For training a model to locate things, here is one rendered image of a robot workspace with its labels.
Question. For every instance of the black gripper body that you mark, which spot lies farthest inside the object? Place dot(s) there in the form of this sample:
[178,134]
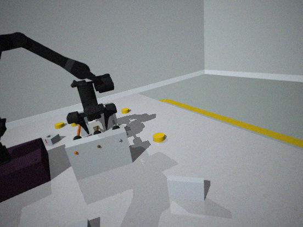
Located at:
[74,117]

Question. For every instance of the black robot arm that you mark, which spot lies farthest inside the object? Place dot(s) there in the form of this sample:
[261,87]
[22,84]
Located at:
[80,70]

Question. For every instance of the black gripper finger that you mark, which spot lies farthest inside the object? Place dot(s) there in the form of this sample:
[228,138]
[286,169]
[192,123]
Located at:
[83,124]
[106,118]

